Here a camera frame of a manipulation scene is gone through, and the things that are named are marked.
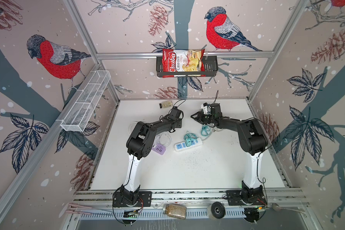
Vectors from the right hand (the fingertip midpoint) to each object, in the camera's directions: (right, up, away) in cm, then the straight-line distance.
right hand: (190, 119), depth 100 cm
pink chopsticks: (-61, -42, -28) cm, 80 cm away
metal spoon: (+40, -42, -30) cm, 66 cm away
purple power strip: (-21, -18, -10) cm, 30 cm away
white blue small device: (-7, -17, -10) cm, 21 cm away
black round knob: (+8, -37, -39) cm, 54 cm away
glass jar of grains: (-11, -41, -34) cm, 54 cm away
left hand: (-9, -2, +3) cm, 10 cm away
